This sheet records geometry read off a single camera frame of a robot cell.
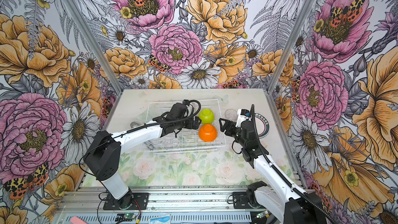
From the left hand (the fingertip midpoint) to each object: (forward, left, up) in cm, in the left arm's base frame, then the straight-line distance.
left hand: (193, 123), depth 89 cm
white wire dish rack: (+19, +27, -11) cm, 35 cm away
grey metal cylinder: (+5, +37, -8) cm, 38 cm away
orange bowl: (-3, -8, -5) cm, 10 cm away
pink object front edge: (-42, +51, -12) cm, 67 cm away
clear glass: (+11, -25, -7) cm, 28 cm away
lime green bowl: (+9, -8, -6) cm, 14 cm away
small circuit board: (-42, +30, -13) cm, 53 cm away
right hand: (-5, -16, +6) cm, 18 cm away
